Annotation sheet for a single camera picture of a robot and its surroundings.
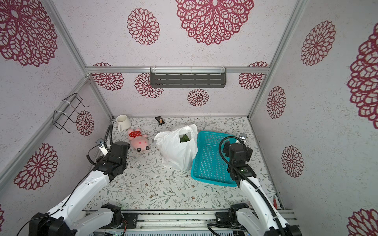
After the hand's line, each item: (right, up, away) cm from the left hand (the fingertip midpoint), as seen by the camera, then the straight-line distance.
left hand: (112, 151), depth 80 cm
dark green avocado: (+39, +6, +19) cm, 44 cm away
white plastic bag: (+36, +2, -2) cm, 36 cm away
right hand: (+68, +4, -1) cm, 69 cm away
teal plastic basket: (+55, -12, +14) cm, 58 cm away
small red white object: (+10, +3, +15) cm, 18 cm away
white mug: (-7, +17, +28) cm, 34 cm away
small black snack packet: (+19, +19, +36) cm, 45 cm away
